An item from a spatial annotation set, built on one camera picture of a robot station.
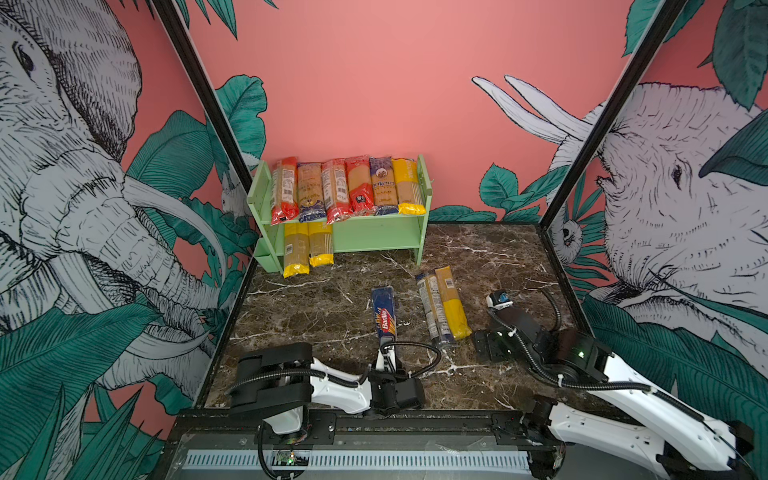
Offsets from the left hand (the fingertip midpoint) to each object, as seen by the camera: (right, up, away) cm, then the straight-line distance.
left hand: (396, 359), depth 84 cm
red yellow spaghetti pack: (-11, +51, +4) cm, 52 cm away
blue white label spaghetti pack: (+12, +11, +6) cm, 18 cm away
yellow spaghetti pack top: (+3, +51, +5) cm, 51 cm away
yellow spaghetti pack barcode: (-32, +32, +8) cm, 46 cm away
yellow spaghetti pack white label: (+19, +8, +6) cm, 22 cm away
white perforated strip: (-10, -19, -14) cm, 26 cm away
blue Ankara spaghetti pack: (-4, +52, +6) cm, 52 cm away
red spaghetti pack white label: (-18, +49, +2) cm, 52 cm away
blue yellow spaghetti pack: (-24, +46, -1) cm, 52 cm away
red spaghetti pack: (-33, +49, +2) cm, 59 cm away
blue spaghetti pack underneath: (-4, +16, +11) cm, 19 cm away
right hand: (+21, +12, -14) cm, 28 cm away
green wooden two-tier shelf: (-8, +37, +16) cm, 41 cm away
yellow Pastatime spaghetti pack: (-24, +34, +9) cm, 42 cm away
